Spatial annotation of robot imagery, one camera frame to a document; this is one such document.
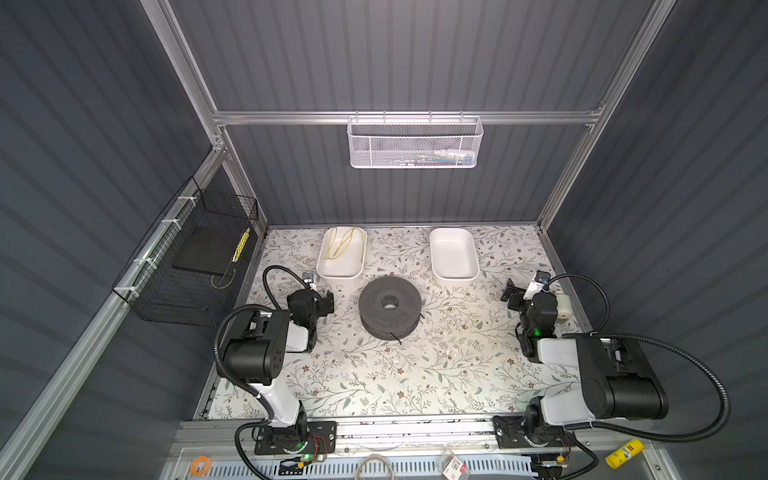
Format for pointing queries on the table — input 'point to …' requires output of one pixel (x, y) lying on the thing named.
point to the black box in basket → (209, 249)
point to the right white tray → (455, 257)
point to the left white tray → (342, 253)
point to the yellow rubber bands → (344, 243)
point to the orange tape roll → (206, 463)
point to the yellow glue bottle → (625, 453)
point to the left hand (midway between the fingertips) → (311, 292)
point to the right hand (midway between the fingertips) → (530, 284)
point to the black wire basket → (182, 272)
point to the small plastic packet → (453, 468)
